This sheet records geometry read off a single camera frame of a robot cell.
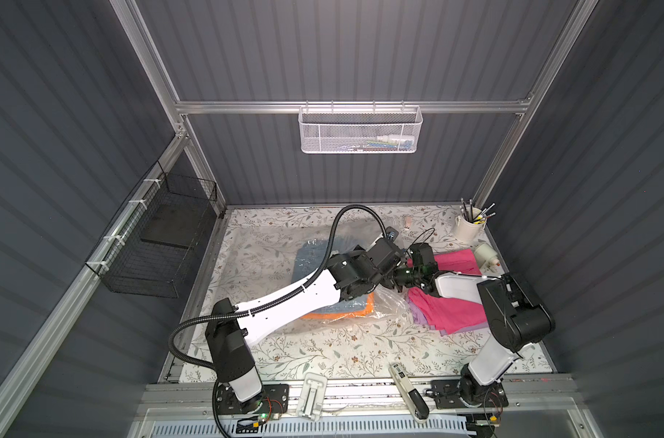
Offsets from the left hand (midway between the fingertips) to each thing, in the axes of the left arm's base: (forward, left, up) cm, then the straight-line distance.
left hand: (375, 261), depth 73 cm
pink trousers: (-6, -26, -21) cm, 34 cm away
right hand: (+4, -2, -16) cm, 16 cm away
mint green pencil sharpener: (+13, -43, -18) cm, 48 cm away
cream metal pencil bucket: (+26, -40, -15) cm, 50 cm away
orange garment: (-9, +1, -12) cm, 15 cm away
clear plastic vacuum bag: (+18, +41, -24) cm, 51 cm away
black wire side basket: (+4, +61, +2) cm, 61 cm away
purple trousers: (-7, -16, -23) cm, 29 cm away
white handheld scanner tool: (-29, -9, -20) cm, 37 cm away
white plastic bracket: (-29, +17, -23) cm, 41 cm away
